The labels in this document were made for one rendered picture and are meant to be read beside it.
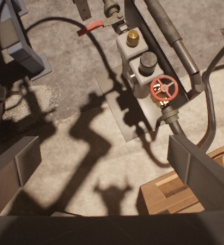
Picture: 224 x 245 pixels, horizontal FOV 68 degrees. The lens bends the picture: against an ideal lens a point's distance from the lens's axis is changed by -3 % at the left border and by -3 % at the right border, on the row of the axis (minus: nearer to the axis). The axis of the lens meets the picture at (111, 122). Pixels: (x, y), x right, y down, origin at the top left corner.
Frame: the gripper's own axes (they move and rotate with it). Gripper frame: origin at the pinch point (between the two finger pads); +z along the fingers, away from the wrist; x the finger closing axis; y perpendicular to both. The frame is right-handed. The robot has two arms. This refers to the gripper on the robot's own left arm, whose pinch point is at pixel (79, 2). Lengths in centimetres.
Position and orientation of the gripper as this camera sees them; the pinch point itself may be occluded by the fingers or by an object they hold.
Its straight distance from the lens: 51.2
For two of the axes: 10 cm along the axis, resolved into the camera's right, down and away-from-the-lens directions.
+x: -4.2, -8.9, 1.6
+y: 9.0, -4.3, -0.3
